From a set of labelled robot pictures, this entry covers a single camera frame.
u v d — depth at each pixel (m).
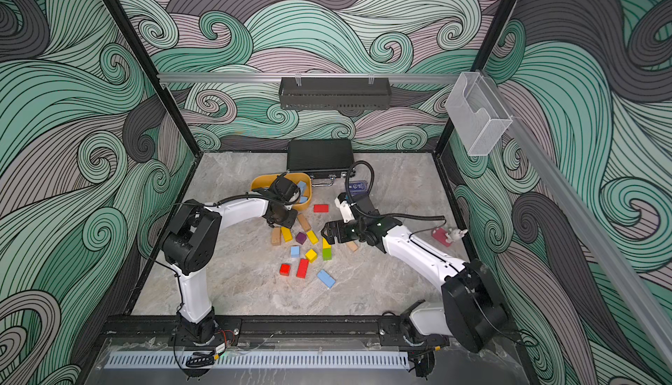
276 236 0.90
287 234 0.92
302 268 0.86
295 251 0.88
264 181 1.07
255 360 0.70
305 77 0.95
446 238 0.88
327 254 0.90
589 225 0.52
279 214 0.81
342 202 0.76
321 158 1.13
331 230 0.74
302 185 1.00
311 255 0.87
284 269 0.85
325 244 0.90
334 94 0.96
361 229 0.63
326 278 0.82
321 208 1.01
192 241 0.50
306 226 0.95
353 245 0.90
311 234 0.93
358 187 1.07
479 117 0.83
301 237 0.91
